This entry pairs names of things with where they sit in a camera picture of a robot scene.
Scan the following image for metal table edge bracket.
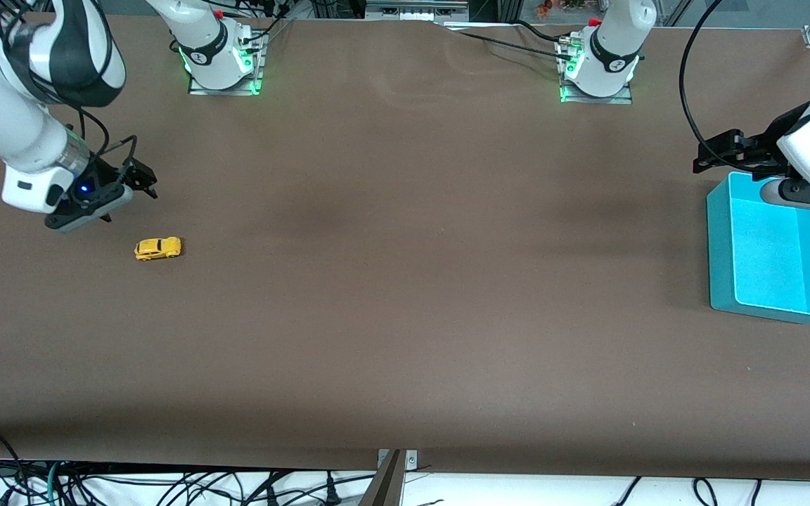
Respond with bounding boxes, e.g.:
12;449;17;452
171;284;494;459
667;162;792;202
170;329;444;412
377;449;418;470

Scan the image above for aluminium frame beam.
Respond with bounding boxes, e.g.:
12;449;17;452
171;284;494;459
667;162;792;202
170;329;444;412
365;0;470;22

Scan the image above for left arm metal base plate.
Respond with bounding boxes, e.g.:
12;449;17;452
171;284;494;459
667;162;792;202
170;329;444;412
560;83;634;105

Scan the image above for black base connector cable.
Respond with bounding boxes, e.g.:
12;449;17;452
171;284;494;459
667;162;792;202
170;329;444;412
240;14;293;50

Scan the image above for dark table support post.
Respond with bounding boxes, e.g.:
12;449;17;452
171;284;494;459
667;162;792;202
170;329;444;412
358;450;406;506

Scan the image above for teal plastic bin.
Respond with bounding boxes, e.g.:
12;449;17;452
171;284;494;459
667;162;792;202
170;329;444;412
706;171;810;325

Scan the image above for short black tabletop cable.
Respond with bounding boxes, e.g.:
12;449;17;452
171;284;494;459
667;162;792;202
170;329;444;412
514;20;574;46

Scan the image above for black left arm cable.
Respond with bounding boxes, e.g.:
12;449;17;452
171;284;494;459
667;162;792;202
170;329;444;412
679;0;722;152

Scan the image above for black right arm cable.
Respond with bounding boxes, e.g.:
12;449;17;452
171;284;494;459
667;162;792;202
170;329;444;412
0;0;139;176

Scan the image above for long black tabletop cable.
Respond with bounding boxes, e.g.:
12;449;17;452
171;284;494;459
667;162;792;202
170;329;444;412
440;21;578;64

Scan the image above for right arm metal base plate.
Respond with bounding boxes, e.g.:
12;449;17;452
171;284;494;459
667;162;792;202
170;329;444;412
188;32;265;96

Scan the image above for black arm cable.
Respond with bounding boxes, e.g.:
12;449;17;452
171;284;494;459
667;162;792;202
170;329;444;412
0;0;139;176
679;0;722;152

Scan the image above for yellow toy beetle car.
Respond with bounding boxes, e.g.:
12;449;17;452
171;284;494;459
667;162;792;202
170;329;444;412
134;237;183;261

